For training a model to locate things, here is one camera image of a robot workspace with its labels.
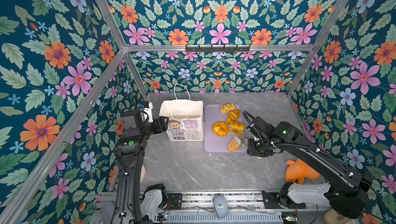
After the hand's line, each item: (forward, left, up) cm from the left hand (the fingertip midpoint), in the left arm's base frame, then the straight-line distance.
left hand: (163, 114), depth 70 cm
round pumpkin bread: (+7, -29, -27) cm, 40 cm away
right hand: (-16, -39, -11) cm, 43 cm away
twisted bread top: (+22, -34, -26) cm, 48 cm away
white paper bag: (+1, -10, -3) cm, 10 cm away
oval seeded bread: (-6, -35, -26) cm, 44 cm away
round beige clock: (-18, +14, -27) cm, 36 cm away
